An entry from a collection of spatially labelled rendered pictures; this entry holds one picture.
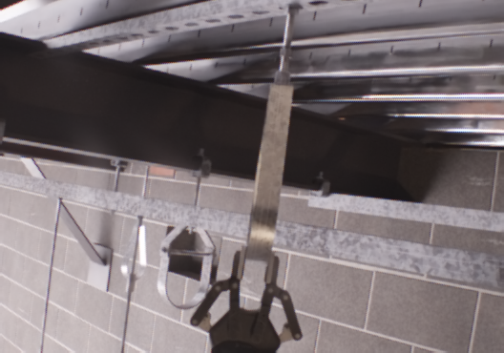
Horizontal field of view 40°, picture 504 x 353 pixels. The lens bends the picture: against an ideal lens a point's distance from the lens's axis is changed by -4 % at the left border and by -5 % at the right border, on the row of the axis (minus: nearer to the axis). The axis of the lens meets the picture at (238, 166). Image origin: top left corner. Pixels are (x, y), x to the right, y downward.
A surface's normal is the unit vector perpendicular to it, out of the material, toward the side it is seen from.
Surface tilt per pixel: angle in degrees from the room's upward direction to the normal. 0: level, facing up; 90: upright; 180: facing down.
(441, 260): 90
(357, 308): 90
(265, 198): 74
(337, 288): 90
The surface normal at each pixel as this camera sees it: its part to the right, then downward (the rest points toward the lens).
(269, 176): 0.06, -0.32
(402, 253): -0.77, -0.14
